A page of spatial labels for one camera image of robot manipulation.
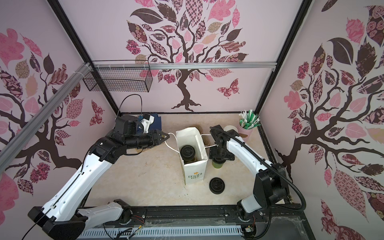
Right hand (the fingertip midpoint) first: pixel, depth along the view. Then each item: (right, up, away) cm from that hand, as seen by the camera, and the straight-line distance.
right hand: (219, 155), depth 84 cm
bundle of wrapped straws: (+21, +21, +11) cm, 32 cm away
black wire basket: (-77, +56, +38) cm, 103 cm away
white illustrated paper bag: (-14, -6, -12) cm, 20 cm away
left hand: (-27, +11, -18) cm, 34 cm away
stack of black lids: (-2, -16, -2) cm, 17 cm away
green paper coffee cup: (-1, -6, +2) cm, 6 cm away
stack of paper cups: (+8, +16, +8) cm, 20 cm away
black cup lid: (-18, +2, -1) cm, 19 cm away
